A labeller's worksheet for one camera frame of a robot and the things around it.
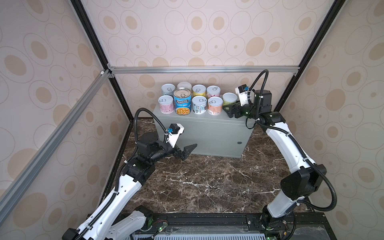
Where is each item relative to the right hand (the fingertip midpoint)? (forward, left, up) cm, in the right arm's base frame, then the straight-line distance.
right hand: (229, 104), depth 77 cm
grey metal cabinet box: (-11, +5, -13) cm, 17 cm away
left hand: (-22, +19, 0) cm, 29 cm away
